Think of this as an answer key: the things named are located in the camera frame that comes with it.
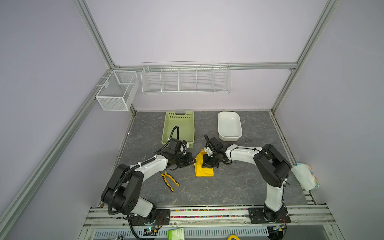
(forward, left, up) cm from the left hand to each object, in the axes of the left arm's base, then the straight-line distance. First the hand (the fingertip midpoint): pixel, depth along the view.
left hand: (196, 162), depth 86 cm
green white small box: (-32, +11, -4) cm, 35 cm away
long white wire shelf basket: (+53, +3, +22) cm, 57 cm away
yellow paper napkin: (-3, -3, -6) cm, 8 cm away
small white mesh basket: (+48, +51, +17) cm, 72 cm away
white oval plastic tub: (+27, -25, -2) cm, 37 cm away
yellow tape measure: (-35, -14, -4) cm, 38 cm away
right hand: (0, -3, -7) cm, 7 cm away
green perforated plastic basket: (+39, +7, -7) cm, 40 cm away
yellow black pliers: (-10, +16, -5) cm, 20 cm away
